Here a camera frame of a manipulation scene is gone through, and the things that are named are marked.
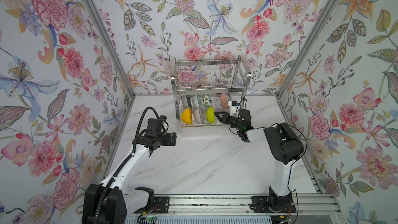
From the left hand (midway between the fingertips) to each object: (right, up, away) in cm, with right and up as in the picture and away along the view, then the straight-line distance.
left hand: (171, 136), depth 85 cm
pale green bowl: (+13, +21, +17) cm, 30 cm away
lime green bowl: (+22, +10, +10) cm, 27 cm away
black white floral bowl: (+32, +20, +17) cm, 42 cm away
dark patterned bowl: (+6, +20, +16) cm, 26 cm away
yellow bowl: (+8, +11, +10) cm, 17 cm away
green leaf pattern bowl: (+21, +20, +16) cm, 33 cm away
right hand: (+25, +13, +9) cm, 30 cm away
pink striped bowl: (+14, +11, +10) cm, 21 cm away
